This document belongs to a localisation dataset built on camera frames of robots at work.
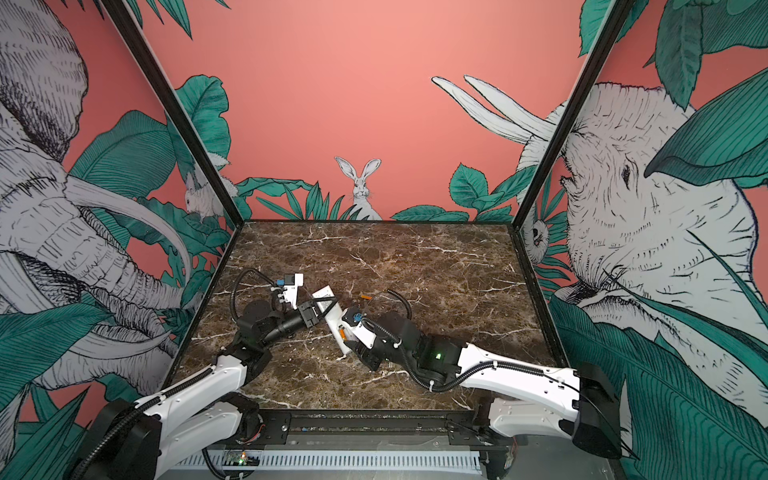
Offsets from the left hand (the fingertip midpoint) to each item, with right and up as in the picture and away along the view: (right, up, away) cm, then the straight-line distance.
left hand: (335, 299), depth 74 cm
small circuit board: (-22, -38, -4) cm, 44 cm away
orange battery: (+2, -9, +1) cm, 9 cm away
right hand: (+4, -7, -7) cm, 11 cm away
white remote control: (-1, -3, 0) cm, 3 cm away
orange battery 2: (+6, -4, +24) cm, 25 cm away
